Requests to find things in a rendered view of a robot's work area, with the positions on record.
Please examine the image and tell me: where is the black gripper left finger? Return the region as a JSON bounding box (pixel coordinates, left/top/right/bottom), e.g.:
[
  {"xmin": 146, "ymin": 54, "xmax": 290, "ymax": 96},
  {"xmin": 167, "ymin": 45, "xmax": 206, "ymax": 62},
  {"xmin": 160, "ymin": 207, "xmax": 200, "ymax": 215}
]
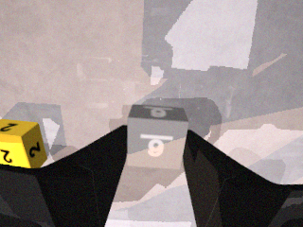
[{"xmin": 0, "ymin": 125, "xmax": 128, "ymax": 227}]

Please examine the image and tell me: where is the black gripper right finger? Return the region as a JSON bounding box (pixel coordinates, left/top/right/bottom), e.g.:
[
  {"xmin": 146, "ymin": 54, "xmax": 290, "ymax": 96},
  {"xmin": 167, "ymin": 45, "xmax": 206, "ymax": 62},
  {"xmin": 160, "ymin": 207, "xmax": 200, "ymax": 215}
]
[{"xmin": 182, "ymin": 130, "xmax": 303, "ymax": 227}]

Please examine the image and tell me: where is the yellow block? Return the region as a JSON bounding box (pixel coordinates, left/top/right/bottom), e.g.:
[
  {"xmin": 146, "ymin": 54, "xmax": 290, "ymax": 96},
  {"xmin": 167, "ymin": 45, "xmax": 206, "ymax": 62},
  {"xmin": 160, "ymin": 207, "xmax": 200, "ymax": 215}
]
[{"xmin": 0, "ymin": 120, "xmax": 46, "ymax": 169}]

